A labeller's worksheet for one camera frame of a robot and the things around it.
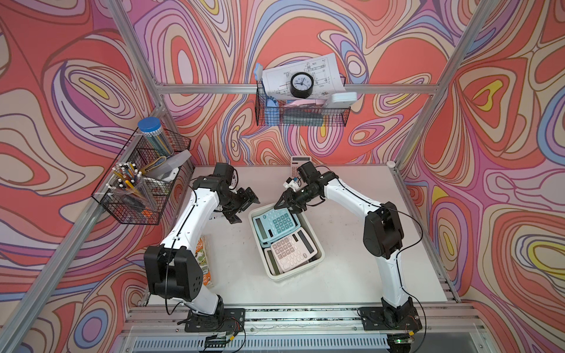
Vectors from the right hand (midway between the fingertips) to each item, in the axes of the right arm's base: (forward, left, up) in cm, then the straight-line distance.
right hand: (280, 213), depth 85 cm
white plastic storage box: (-24, +1, -1) cm, 24 cm away
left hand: (0, +10, +5) cm, 11 cm away
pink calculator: (-18, +3, -5) cm, 19 cm away
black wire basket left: (+1, +42, +22) cm, 48 cm away
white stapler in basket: (+5, +36, +22) cm, 43 cm away
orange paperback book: (-14, +30, -7) cm, 34 cm away
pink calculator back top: (+41, -10, -11) cm, 43 cm away
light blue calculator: (-5, +4, 0) cm, 7 cm away
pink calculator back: (-14, -4, -3) cm, 15 cm away
